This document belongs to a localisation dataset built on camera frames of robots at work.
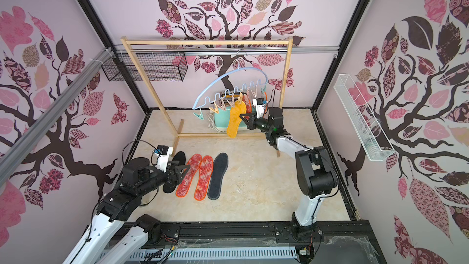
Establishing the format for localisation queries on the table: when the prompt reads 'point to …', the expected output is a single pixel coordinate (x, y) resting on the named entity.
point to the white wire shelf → (345, 88)
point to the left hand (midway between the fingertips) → (182, 169)
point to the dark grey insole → (220, 166)
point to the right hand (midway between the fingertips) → (240, 116)
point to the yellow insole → (237, 111)
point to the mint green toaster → (221, 118)
